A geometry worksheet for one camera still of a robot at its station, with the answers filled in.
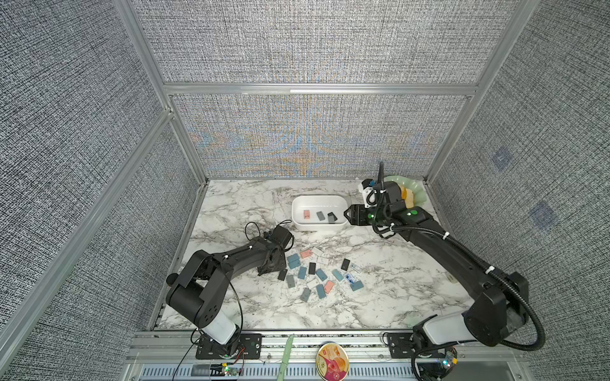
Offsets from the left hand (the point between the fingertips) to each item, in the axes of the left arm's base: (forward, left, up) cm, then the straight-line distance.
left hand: (280, 266), depth 91 cm
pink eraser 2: (+5, -10, 0) cm, 11 cm away
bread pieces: (+29, -57, +6) cm, 65 cm away
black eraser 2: (-2, -12, +1) cm, 12 cm away
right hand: (+10, -26, +23) cm, 36 cm away
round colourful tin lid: (-32, -16, +5) cm, 36 cm away
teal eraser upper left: (+2, -5, 0) cm, 6 cm away
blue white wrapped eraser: (-6, -26, +1) cm, 26 cm away
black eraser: (-4, -1, +1) cm, 4 cm away
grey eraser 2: (+23, -17, 0) cm, 29 cm away
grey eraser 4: (-11, -9, +1) cm, 14 cm away
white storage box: (+27, -25, +4) cm, 37 cm away
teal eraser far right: (-9, -28, +1) cm, 29 cm away
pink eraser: (+24, -11, 0) cm, 27 cm away
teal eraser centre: (-4, -15, +1) cm, 16 cm away
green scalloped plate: (+30, -63, +4) cm, 70 cm away
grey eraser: (+21, -22, +2) cm, 31 cm away
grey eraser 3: (-6, -4, 0) cm, 7 cm away
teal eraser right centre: (-5, -21, +1) cm, 22 cm away
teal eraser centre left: (-3, -8, 0) cm, 9 cm away
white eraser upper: (+6, -15, +1) cm, 16 cm away
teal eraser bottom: (-11, -15, +2) cm, 18 cm away
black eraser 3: (-1, -25, +1) cm, 25 cm away
